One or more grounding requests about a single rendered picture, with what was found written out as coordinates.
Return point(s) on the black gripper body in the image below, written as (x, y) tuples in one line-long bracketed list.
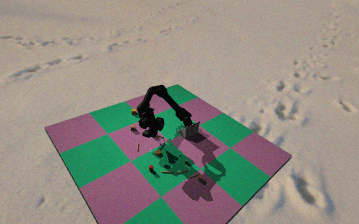
[(148, 133)]

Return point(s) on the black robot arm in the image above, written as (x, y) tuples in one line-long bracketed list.
[(146, 114)]

